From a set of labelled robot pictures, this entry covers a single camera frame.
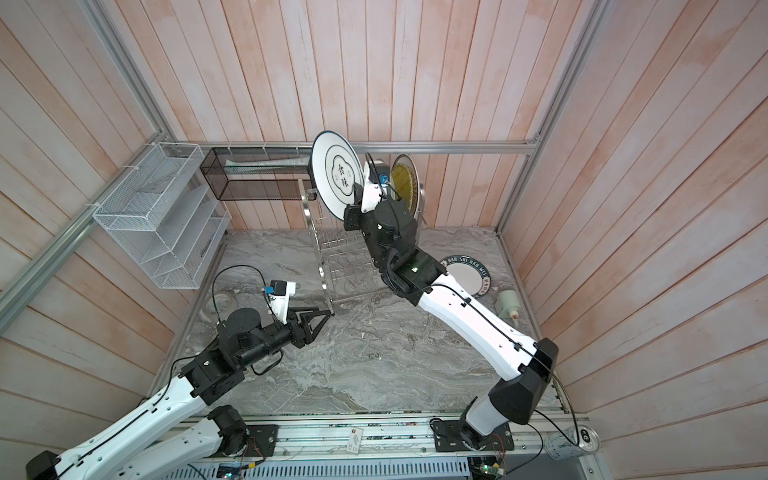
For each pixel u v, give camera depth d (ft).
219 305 3.23
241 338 1.68
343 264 3.55
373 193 1.66
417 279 1.54
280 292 2.01
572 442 2.15
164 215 2.39
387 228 1.43
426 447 2.40
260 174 3.44
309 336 2.03
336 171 2.10
